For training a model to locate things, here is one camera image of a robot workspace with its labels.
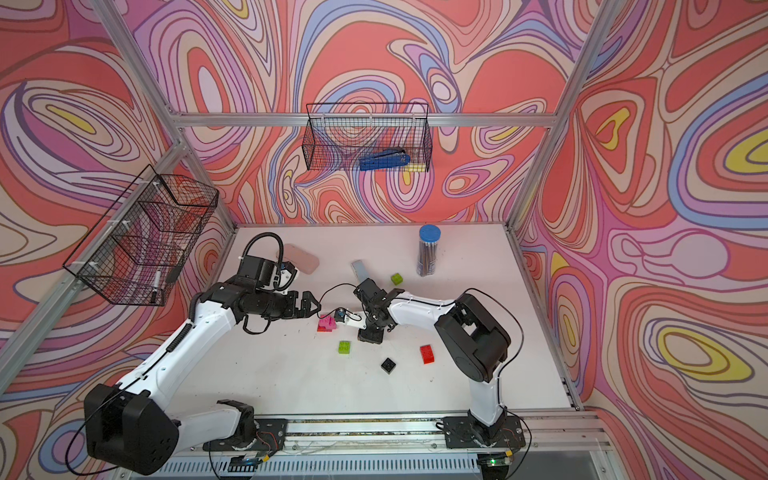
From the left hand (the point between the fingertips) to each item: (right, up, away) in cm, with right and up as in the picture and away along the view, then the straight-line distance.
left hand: (310, 308), depth 80 cm
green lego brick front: (+8, -13, +7) cm, 17 cm away
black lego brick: (+21, -17, +4) cm, 27 cm away
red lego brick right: (+33, -15, +6) cm, 36 cm away
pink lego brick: (+3, -6, +9) cm, 11 cm away
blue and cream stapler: (+12, +9, +22) cm, 27 cm away
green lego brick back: (+24, +6, +23) cm, 34 cm away
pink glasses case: (-11, +12, +28) cm, 32 cm away
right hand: (+15, -11, +11) cm, 22 cm away
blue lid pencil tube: (+34, +20, +11) cm, 41 cm away
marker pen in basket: (-36, +7, -8) cm, 37 cm away
